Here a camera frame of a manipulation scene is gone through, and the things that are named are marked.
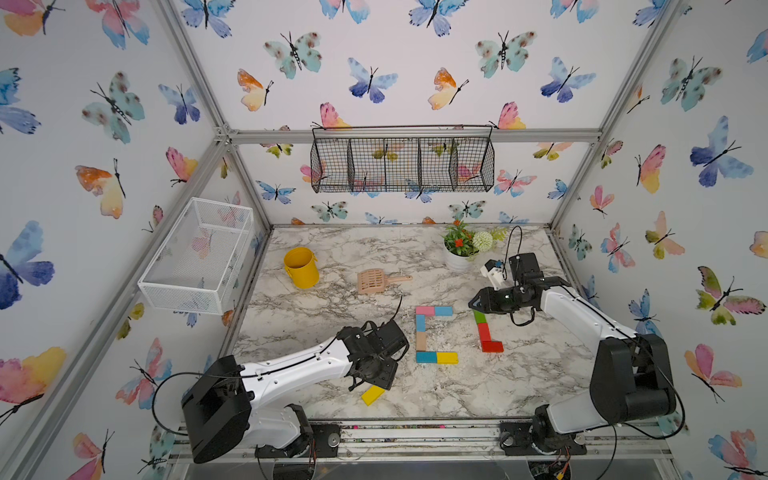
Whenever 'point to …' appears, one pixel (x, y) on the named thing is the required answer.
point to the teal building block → (426, 357)
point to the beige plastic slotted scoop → (373, 280)
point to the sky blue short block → (444, 310)
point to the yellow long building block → (372, 394)
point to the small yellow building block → (447, 358)
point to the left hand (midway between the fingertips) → (385, 374)
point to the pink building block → (425, 310)
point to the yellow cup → (300, 263)
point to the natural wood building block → (421, 341)
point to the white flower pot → (459, 263)
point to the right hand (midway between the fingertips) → (479, 301)
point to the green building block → (480, 317)
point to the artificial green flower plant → (462, 242)
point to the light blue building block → (421, 323)
